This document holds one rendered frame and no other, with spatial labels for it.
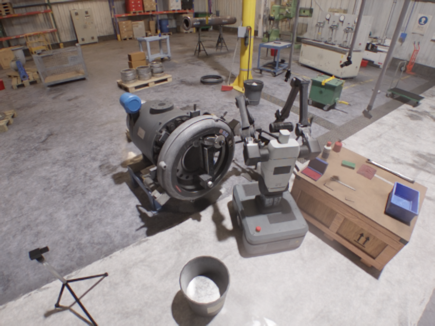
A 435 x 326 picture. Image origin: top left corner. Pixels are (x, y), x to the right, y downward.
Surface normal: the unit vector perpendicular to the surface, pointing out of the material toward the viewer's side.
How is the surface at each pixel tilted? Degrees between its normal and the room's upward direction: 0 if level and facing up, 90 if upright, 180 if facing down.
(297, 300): 0
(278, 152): 90
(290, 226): 0
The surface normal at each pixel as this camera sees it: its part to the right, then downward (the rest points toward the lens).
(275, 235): 0.11, -0.13
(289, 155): 0.15, 0.61
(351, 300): 0.00, -0.79
